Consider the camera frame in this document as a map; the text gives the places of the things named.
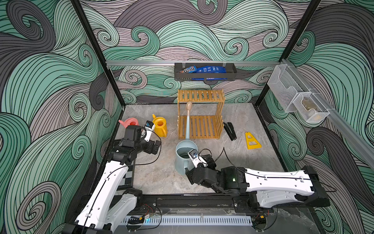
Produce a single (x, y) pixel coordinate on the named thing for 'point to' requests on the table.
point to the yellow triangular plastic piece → (252, 142)
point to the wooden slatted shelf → (201, 127)
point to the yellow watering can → (160, 126)
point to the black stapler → (229, 128)
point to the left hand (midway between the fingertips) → (151, 137)
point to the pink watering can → (129, 121)
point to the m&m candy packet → (189, 69)
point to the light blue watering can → (184, 147)
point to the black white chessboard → (125, 183)
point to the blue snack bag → (210, 69)
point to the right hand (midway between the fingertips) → (194, 162)
